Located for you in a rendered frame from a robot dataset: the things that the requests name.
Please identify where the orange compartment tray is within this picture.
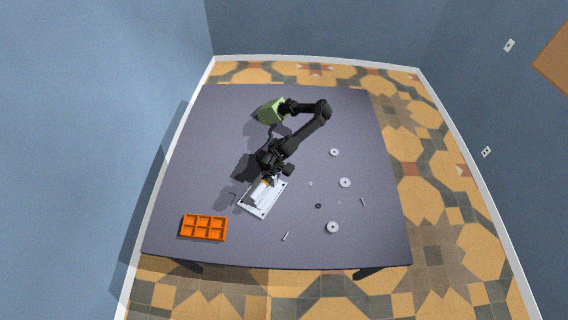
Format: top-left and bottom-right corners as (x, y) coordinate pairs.
(180, 214), (228, 242)

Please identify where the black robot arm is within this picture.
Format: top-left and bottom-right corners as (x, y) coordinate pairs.
(258, 98), (333, 177)

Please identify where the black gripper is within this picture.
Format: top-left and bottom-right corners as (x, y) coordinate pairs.
(256, 150), (295, 177)

